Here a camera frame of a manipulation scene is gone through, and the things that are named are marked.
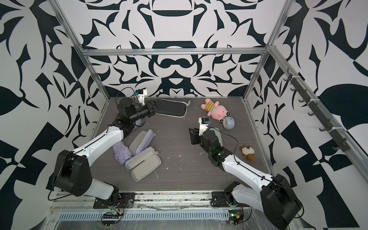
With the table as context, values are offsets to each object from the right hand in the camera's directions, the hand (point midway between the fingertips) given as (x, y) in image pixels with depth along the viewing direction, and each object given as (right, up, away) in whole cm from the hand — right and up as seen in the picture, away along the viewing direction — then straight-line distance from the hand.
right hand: (191, 127), depth 81 cm
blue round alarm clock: (+26, +1, +16) cm, 30 cm away
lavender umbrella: (-40, -16, +4) cm, 44 cm away
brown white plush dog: (+35, -16, +8) cm, 39 cm away
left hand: (-15, +15, -6) cm, 22 cm away
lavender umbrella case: (-29, -26, +2) cm, 39 cm away
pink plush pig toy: (+18, +10, +24) cm, 31 cm away
